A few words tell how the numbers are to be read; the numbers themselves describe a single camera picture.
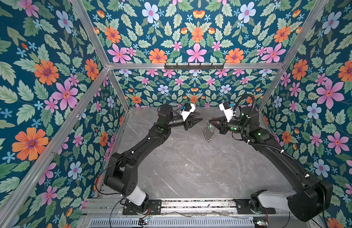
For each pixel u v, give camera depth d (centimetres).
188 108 62
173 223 77
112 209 73
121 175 44
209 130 76
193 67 93
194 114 73
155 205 74
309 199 38
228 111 62
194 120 70
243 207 73
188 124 66
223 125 62
